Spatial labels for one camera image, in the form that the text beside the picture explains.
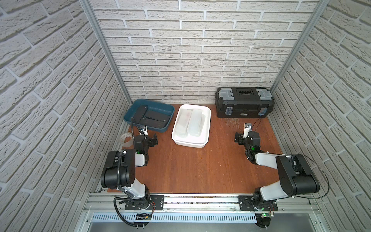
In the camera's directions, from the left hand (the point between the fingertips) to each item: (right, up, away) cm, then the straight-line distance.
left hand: (149, 131), depth 94 cm
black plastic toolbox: (+66, +20, +4) cm, 69 cm away
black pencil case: (+2, +11, +15) cm, 18 cm away
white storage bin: (+28, -7, +2) cm, 29 cm away
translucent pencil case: (+22, +2, 0) cm, 22 cm away
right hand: (+65, 0, 0) cm, 65 cm away
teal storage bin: (-1, +19, +19) cm, 27 cm away
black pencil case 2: (0, +6, +10) cm, 11 cm away
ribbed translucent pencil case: (+32, +6, +3) cm, 33 cm away
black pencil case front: (-12, +13, +16) cm, 24 cm away
